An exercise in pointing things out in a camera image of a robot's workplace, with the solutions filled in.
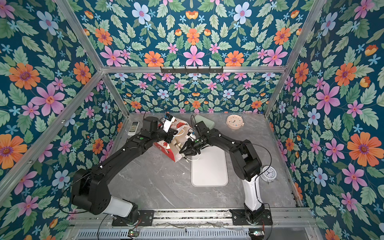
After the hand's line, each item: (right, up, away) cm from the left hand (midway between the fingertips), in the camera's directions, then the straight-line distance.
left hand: (179, 127), depth 81 cm
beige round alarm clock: (+38, +4, +30) cm, 48 cm away
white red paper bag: (-4, -13, +5) cm, 14 cm away
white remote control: (-38, -1, +27) cm, 47 cm away
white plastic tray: (+17, -25, +10) cm, 32 cm away
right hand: (+1, -14, +3) cm, 15 cm away
